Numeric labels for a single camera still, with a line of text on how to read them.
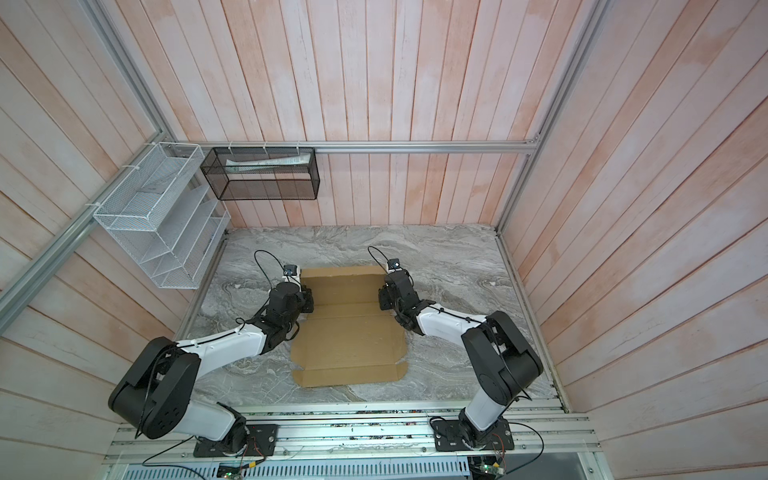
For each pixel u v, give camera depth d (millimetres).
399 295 713
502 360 478
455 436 729
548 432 763
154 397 432
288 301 688
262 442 730
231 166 889
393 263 814
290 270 781
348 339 903
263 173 1060
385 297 837
